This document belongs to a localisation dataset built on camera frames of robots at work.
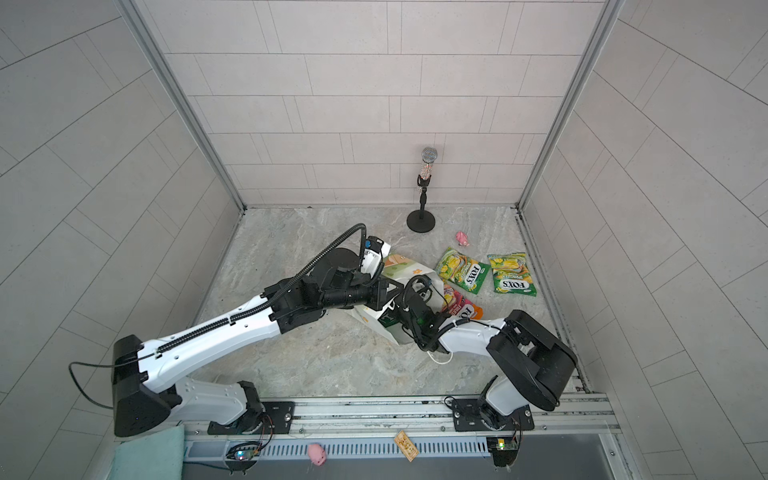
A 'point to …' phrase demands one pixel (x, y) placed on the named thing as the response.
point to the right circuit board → (504, 450)
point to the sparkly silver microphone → (429, 156)
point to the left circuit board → (242, 456)
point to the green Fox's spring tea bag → (463, 271)
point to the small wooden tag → (406, 445)
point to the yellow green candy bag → (512, 274)
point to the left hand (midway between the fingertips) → (412, 291)
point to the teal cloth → (159, 456)
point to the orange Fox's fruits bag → (455, 304)
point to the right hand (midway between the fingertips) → (384, 302)
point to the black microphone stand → (421, 221)
